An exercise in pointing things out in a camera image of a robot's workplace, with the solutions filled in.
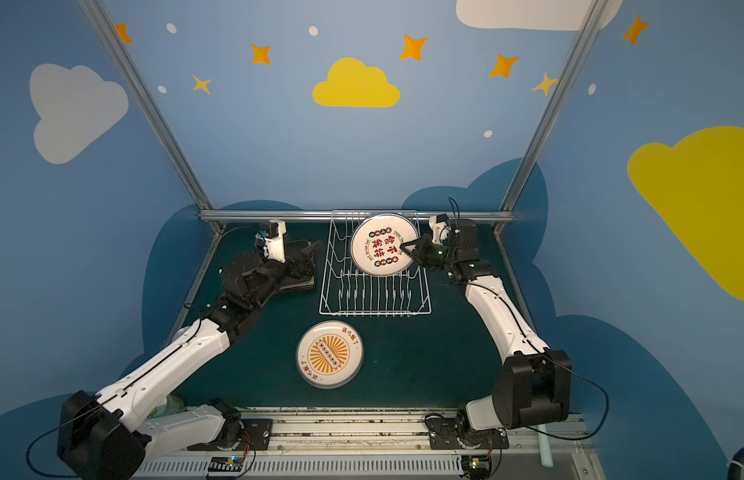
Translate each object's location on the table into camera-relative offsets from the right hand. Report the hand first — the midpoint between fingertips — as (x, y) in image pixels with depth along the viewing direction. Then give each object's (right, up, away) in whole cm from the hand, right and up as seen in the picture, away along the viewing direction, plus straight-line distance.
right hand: (402, 243), depth 79 cm
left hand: (-26, +1, -6) cm, 27 cm away
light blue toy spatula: (+34, -51, -8) cm, 62 cm away
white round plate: (-7, 0, +3) cm, 8 cm away
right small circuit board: (+18, -56, -6) cm, 60 cm away
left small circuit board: (-45, -56, -6) cm, 72 cm away
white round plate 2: (-21, -32, +7) cm, 39 cm away
